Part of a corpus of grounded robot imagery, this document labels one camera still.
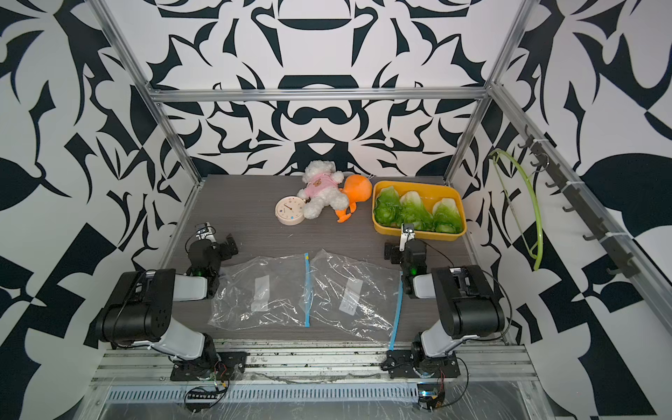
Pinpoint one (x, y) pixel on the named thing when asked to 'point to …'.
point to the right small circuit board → (428, 389)
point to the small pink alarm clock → (290, 210)
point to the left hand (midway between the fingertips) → (213, 235)
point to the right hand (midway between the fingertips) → (403, 236)
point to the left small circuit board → (199, 400)
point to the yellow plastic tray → (430, 193)
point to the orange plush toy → (358, 189)
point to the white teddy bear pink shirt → (321, 188)
